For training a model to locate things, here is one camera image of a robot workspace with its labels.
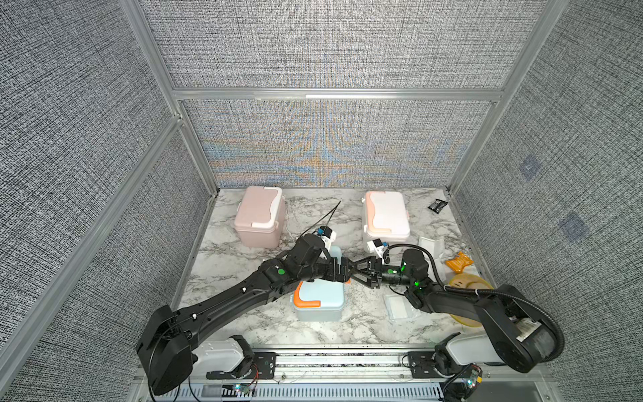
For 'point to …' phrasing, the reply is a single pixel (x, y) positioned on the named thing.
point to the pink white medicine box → (260, 216)
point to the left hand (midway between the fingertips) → (350, 265)
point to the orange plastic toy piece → (459, 262)
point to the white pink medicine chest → (386, 217)
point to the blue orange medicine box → (320, 300)
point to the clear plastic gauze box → (436, 249)
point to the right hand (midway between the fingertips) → (349, 268)
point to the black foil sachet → (437, 206)
